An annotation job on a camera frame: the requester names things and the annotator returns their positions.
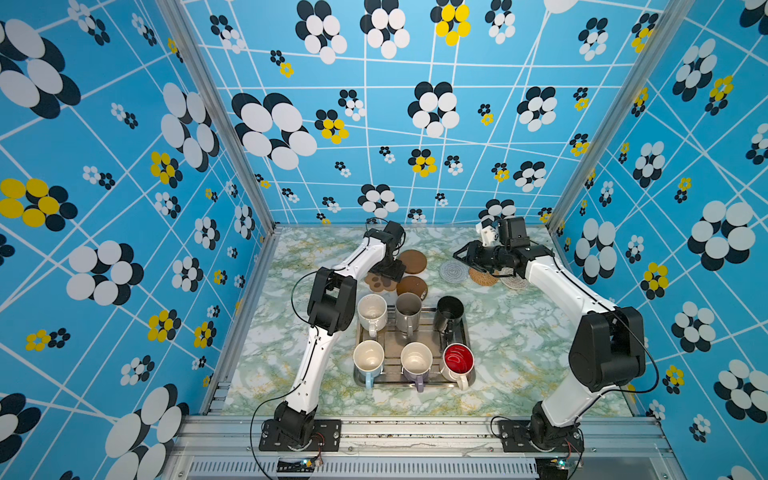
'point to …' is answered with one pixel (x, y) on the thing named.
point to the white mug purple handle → (416, 359)
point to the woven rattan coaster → (483, 278)
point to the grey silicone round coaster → (453, 271)
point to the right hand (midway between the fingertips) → (459, 256)
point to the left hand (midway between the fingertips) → (389, 273)
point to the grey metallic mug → (408, 309)
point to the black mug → (449, 314)
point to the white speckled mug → (372, 312)
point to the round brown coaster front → (413, 284)
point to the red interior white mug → (458, 361)
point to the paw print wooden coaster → (378, 283)
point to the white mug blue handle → (368, 356)
